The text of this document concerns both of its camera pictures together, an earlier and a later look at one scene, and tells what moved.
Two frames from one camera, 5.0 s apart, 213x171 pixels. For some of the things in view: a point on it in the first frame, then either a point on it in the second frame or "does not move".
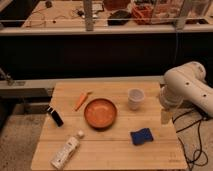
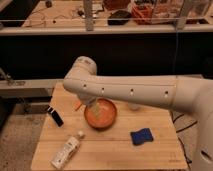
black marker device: x=55 y=116 does not move
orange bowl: x=100 y=113 does not move
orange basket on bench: x=142 y=13 does not move
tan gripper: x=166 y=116 to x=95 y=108
